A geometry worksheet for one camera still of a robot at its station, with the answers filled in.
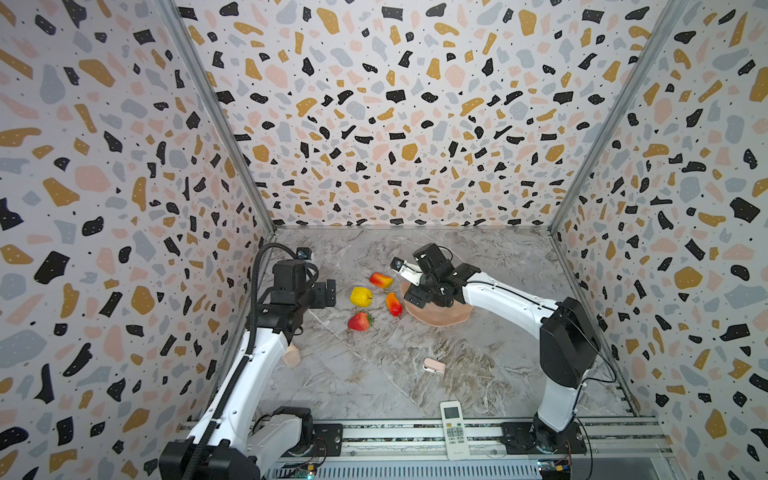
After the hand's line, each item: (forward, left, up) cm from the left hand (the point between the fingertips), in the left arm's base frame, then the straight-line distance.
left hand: (313, 279), depth 78 cm
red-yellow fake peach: (+13, -17, -20) cm, 29 cm away
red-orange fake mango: (+2, -21, -19) cm, 28 cm away
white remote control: (-36, -36, -21) cm, 55 cm away
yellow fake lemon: (+5, -11, -17) cm, 21 cm away
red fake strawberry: (-3, -11, -19) cm, 22 cm away
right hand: (+7, -26, -7) cm, 28 cm away
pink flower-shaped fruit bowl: (0, -34, -20) cm, 39 cm away
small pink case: (-16, -32, -21) cm, 42 cm away
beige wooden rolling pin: (-13, +8, -18) cm, 24 cm away
